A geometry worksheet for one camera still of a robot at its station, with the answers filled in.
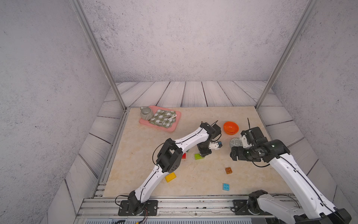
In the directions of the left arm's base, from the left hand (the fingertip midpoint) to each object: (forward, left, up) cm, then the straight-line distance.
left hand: (205, 154), depth 90 cm
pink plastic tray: (+24, +22, -3) cm, 32 cm away
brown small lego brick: (-10, -13, -1) cm, 17 cm away
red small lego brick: (0, +13, -1) cm, 13 cm away
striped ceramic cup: (+33, +41, +4) cm, 53 cm away
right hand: (-8, -16, +15) cm, 23 cm away
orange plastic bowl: (+21, -22, 0) cm, 30 cm away
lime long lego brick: (-2, +4, 0) cm, 5 cm away
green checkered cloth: (+32, +31, -1) cm, 45 cm away
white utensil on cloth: (+34, +21, -1) cm, 40 cm away
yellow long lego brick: (-13, +22, -2) cm, 26 cm away
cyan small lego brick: (-19, -9, -2) cm, 22 cm away
